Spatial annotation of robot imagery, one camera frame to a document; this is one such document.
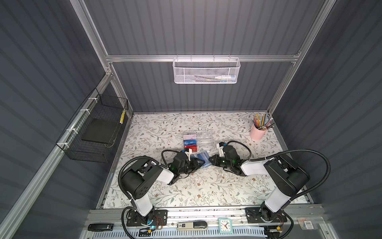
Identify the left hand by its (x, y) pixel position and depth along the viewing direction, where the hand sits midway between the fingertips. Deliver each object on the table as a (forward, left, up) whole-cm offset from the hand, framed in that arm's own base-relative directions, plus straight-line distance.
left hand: (205, 163), depth 87 cm
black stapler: (-28, +53, -2) cm, 60 cm away
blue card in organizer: (+15, +8, 0) cm, 17 cm away
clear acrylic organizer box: (+15, +4, +1) cm, 16 cm away
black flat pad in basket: (+9, +53, +23) cm, 59 cm away
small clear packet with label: (-33, -44, -2) cm, 55 cm away
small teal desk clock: (-31, -6, -3) cm, 32 cm away
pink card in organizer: (+18, +9, +3) cm, 20 cm away
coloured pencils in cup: (+26, -40, +6) cm, 48 cm away
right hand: (+3, -3, -3) cm, 6 cm away
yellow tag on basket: (+20, +46, +21) cm, 55 cm away
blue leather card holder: (+6, 0, -3) cm, 7 cm away
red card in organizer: (+12, +6, -2) cm, 14 cm away
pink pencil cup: (+20, -38, 0) cm, 43 cm away
